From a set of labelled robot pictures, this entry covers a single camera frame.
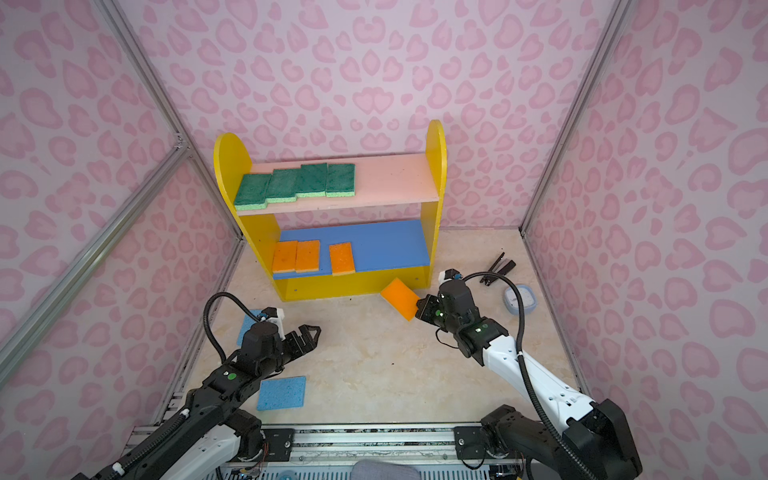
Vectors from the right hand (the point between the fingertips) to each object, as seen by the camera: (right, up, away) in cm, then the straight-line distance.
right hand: (416, 301), depth 80 cm
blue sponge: (-36, -25, 0) cm, 43 cm away
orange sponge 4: (-4, 0, +2) cm, 4 cm away
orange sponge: (-39, +12, +13) cm, 43 cm away
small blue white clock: (+37, -1, +17) cm, 41 cm away
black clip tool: (+33, +8, +27) cm, 43 cm away
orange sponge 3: (-22, +11, +11) cm, 27 cm away
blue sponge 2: (-41, -3, -8) cm, 41 cm away
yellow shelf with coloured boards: (-33, +24, +42) cm, 59 cm away
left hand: (-28, -8, +2) cm, 30 cm away
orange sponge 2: (-33, +12, +13) cm, 37 cm away
